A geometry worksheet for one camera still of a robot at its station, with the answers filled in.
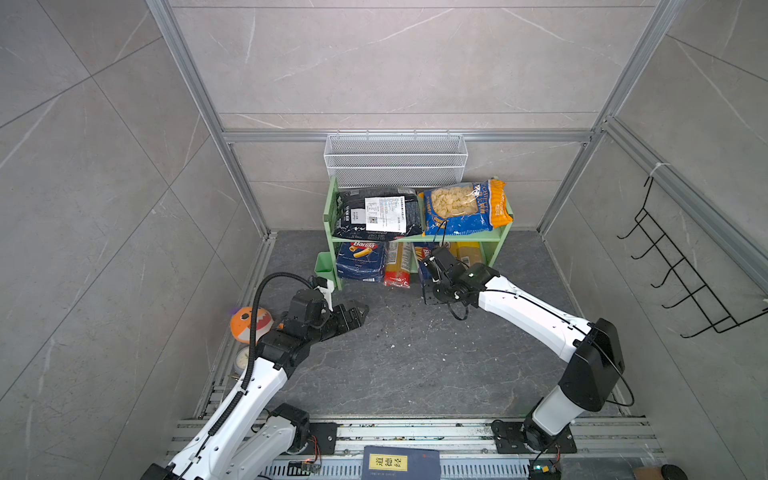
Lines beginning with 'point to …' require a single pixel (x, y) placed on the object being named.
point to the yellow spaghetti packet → (470, 249)
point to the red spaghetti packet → (398, 263)
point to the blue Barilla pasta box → (362, 261)
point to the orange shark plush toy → (240, 323)
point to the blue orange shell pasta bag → (467, 208)
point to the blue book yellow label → (400, 463)
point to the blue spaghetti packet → (422, 251)
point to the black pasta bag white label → (377, 214)
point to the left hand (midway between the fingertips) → (357, 306)
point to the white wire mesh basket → (396, 160)
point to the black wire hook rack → (718, 316)
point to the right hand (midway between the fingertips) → (429, 289)
